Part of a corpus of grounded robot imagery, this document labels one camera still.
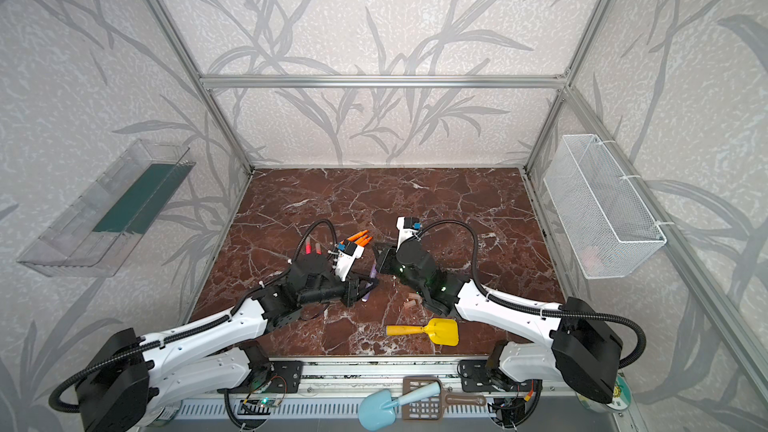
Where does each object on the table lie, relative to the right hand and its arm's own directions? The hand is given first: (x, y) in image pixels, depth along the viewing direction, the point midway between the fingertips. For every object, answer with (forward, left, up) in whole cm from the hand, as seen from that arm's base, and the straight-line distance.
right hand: (371, 239), depth 76 cm
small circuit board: (-34, +28, -22) cm, 49 cm away
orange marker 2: (+11, +5, -21) cm, 24 cm away
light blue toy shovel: (-35, -2, -18) cm, 39 cm away
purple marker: (-8, 0, -4) cm, 9 cm away
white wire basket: (-5, -50, +14) cm, 53 cm away
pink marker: (+8, +23, -20) cm, 32 cm away
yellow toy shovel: (-17, -19, -19) cm, 32 cm away
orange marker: (+13, +8, -20) cm, 25 cm away
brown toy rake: (-34, -15, -21) cm, 42 cm away
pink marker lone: (+9, +21, -22) cm, 31 cm away
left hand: (-7, -2, -5) cm, 9 cm away
